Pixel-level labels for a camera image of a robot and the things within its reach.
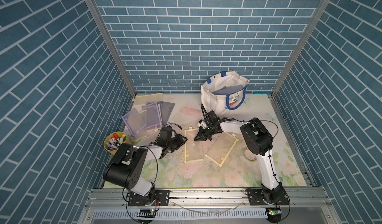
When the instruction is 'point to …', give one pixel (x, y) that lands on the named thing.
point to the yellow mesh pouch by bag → (192, 148)
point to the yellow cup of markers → (113, 141)
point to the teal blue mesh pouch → (228, 90)
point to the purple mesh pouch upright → (153, 116)
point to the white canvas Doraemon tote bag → (219, 103)
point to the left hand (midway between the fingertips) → (189, 141)
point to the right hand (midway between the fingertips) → (195, 140)
